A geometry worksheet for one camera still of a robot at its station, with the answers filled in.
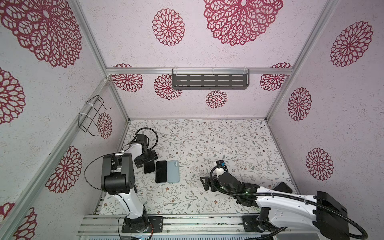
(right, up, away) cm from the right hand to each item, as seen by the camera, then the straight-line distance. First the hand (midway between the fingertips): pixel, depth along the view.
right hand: (205, 176), depth 78 cm
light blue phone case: (-19, -1, +16) cm, 25 cm away
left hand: (-35, +3, +18) cm, 40 cm away
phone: (+45, -8, +8) cm, 47 cm away
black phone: (-34, +2, +13) cm, 36 cm away
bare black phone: (-26, -1, +14) cm, 30 cm away
